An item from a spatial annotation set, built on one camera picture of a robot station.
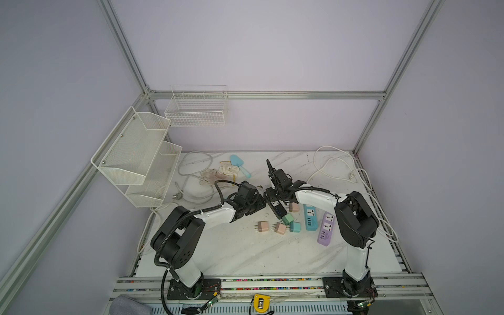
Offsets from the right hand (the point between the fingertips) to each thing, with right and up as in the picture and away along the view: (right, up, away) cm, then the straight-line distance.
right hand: (270, 191), depth 96 cm
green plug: (+11, -15, -8) cm, 20 cm away
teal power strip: (+19, -11, -4) cm, 22 cm away
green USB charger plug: (+8, -12, -5) cm, 15 cm away
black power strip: (+3, -7, -2) cm, 8 cm away
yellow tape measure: (-5, -38, -26) cm, 46 cm away
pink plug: (+11, -8, 0) cm, 14 cm away
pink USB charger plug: (+4, -16, -8) cm, 18 cm away
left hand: (-4, -5, -5) cm, 8 cm away
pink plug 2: (-4, -15, -7) cm, 17 cm away
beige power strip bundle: (-25, +10, +14) cm, 30 cm away
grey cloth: (-54, -37, -28) cm, 71 cm away
